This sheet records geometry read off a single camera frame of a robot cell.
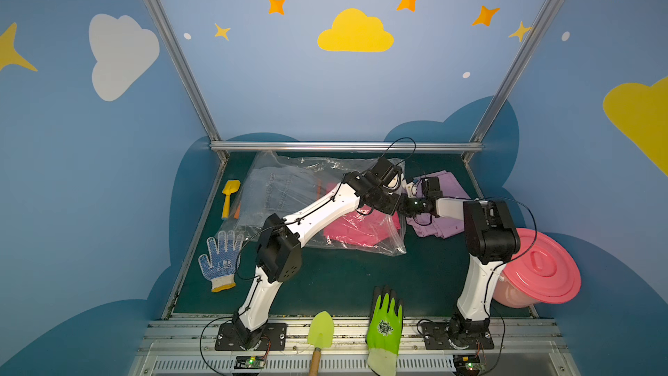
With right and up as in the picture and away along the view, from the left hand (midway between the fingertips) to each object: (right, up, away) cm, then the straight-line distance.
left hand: (401, 205), depth 82 cm
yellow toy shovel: (-65, +6, +26) cm, 70 cm away
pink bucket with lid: (+35, -17, -13) cm, 41 cm away
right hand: (+1, -1, +20) cm, 20 cm away
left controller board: (-45, -43, -11) cm, 63 cm away
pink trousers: (-11, -8, +5) cm, 14 cm away
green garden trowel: (-26, -38, -7) cm, 46 cm away
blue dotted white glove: (-60, -20, +6) cm, 63 cm away
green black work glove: (-7, -37, -7) cm, 38 cm away
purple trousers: (+18, -10, +14) cm, 25 cm away
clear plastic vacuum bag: (-23, +13, +33) cm, 42 cm away
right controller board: (+16, -44, -11) cm, 48 cm away
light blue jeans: (-43, +4, +18) cm, 47 cm away
